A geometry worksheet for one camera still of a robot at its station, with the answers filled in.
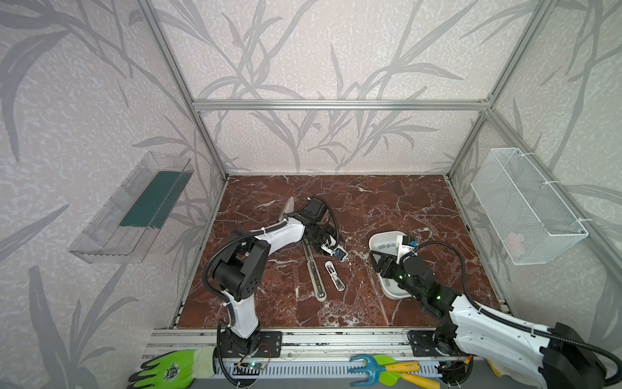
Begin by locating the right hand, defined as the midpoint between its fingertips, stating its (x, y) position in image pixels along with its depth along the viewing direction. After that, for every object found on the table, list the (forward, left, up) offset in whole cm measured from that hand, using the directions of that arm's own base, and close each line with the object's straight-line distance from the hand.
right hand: (374, 246), depth 82 cm
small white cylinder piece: (-6, +14, -11) cm, 19 cm away
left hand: (+8, +10, -5) cm, 14 cm away
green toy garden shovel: (-35, -2, -11) cm, 37 cm away
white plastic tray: (+7, -7, -12) cm, 16 cm away
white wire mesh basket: (-5, -36, +22) cm, 43 cm away
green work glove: (-33, +60, -10) cm, 70 cm away
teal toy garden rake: (-34, +3, -9) cm, 35 cm away
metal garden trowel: (+25, +34, -11) cm, 43 cm away
